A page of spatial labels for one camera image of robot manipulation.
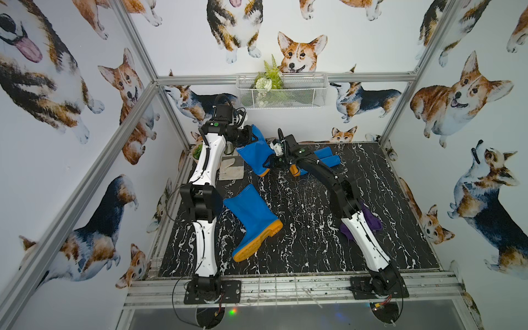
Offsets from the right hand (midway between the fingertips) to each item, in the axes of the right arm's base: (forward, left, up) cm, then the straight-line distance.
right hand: (260, 165), depth 99 cm
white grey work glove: (+6, +17, -10) cm, 21 cm away
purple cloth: (-25, -49, -8) cm, 55 cm away
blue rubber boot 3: (-26, 0, -6) cm, 27 cm away
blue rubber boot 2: (0, +1, +8) cm, 9 cm away
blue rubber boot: (+16, -35, -12) cm, 40 cm away
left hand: (+3, -2, +17) cm, 17 cm away
